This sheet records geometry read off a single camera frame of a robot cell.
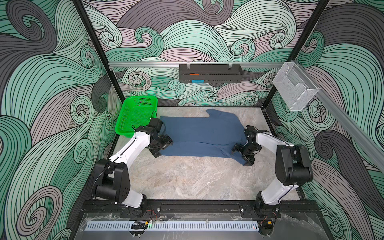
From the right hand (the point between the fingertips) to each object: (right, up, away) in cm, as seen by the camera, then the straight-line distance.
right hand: (238, 159), depth 90 cm
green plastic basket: (-73, +31, +28) cm, 84 cm away
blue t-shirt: (-13, +12, +14) cm, 23 cm away
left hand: (-43, +9, -5) cm, 44 cm away
